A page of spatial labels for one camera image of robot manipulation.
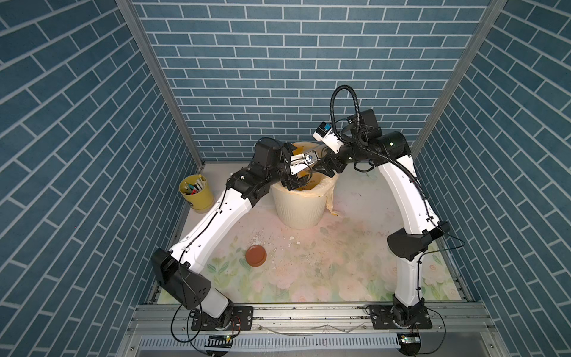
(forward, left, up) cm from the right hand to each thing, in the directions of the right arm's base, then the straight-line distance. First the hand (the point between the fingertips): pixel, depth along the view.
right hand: (325, 158), depth 73 cm
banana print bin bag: (-6, +1, -6) cm, 9 cm away
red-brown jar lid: (-21, +24, -36) cm, 48 cm away
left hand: (-1, +6, 0) cm, 7 cm away
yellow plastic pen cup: (+3, +54, -25) cm, 60 cm away
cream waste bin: (-8, +7, -20) cm, 23 cm away
